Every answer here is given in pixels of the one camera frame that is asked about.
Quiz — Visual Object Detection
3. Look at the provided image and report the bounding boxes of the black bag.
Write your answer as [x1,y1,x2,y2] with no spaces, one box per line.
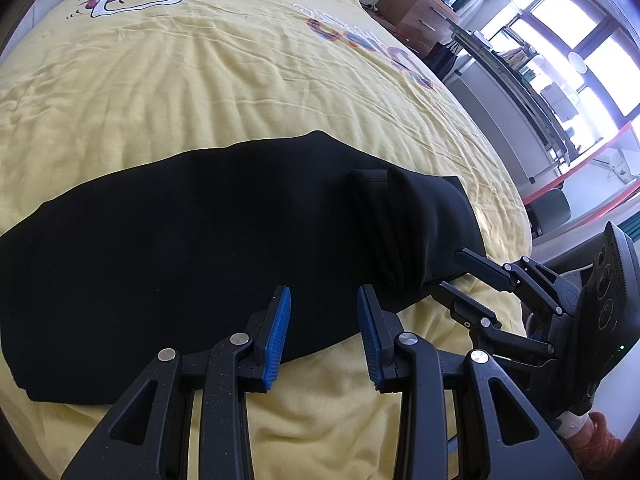
[427,42,458,81]

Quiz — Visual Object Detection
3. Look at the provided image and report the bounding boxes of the person's right forearm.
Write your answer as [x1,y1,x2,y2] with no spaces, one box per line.
[555,410,626,480]

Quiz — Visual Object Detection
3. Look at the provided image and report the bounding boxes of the wooden chest of drawers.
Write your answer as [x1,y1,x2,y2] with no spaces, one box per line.
[375,0,461,56]

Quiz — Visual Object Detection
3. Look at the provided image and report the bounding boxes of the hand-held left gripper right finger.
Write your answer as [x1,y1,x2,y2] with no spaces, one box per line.
[356,284,586,480]

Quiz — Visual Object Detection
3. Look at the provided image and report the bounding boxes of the grey chair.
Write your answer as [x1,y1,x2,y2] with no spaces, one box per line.
[527,189,573,238]

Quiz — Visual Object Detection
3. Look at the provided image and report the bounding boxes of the yellow printed blanket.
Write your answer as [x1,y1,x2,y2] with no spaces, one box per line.
[0,0,533,480]

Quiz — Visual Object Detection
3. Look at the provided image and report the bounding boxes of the black pants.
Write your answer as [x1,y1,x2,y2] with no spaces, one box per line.
[0,130,487,406]

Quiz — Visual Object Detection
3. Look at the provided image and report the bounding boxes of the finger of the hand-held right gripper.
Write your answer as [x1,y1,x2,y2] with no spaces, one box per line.
[456,247,581,316]
[432,281,551,361]

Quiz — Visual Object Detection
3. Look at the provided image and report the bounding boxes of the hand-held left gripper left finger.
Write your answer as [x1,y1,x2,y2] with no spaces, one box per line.
[60,285,292,480]

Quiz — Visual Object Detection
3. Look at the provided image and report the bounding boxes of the long glass-topped desk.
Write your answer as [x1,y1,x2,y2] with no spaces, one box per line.
[450,25,576,181]

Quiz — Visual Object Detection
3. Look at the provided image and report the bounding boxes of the red frame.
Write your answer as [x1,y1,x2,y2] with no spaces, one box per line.
[522,120,640,221]

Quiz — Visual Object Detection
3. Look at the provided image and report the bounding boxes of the window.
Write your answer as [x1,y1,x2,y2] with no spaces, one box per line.
[492,0,640,126]

